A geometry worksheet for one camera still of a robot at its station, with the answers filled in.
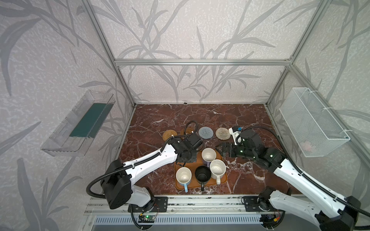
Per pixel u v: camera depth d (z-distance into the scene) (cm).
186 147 56
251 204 74
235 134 66
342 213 38
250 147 56
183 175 82
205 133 102
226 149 64
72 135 63
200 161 85
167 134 102
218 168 85
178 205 75
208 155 89
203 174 82
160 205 73
